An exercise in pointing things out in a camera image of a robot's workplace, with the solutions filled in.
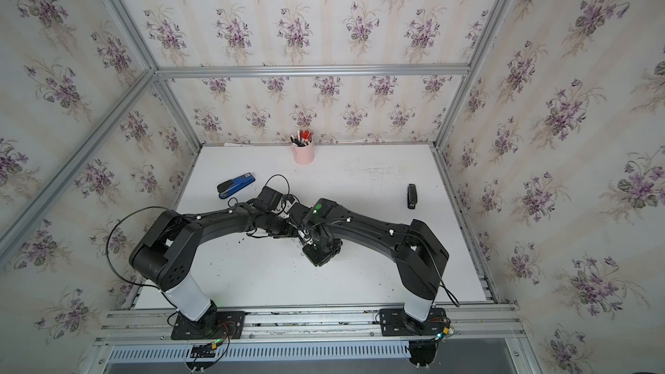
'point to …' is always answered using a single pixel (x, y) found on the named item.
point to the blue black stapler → (227, 187)
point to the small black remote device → (411, 196)
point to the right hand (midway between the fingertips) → (324, 261)
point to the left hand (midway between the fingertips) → (301, 239)
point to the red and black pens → (303, 138)
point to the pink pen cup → (304, 155)
